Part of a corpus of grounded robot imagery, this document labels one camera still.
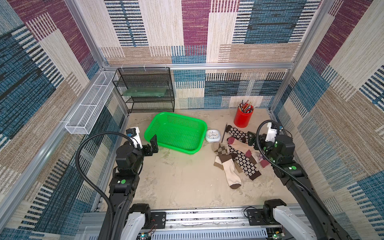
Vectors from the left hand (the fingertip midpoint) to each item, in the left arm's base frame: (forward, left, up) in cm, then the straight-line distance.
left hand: (147, 136), depth 72 cm
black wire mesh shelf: (+48, +1, +2) cm, 48 cm away
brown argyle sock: (+9, -38, -27) cm, 48 cm away
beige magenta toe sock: (+2, -60, -24) cm, 64 cm away
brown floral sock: (+20, -53, -26) cm, 62 cm away
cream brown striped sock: (-10, -44, -27) cm, 53 cm away
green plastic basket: (+23, -11, -28) cm, 37 cm away
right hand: (+2, -54, -5) cm, 54 cm away
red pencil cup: (+29, -56, -17) cm, 65 cm away
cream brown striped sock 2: (-2, -37, -27) cm, 45 cm away
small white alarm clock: (+18, -35, -25) cm, 46 cm away
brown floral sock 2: (-2, -52, -27) cm, 59 cm away
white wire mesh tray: (+23, +45, -9) cm, 51 cm away
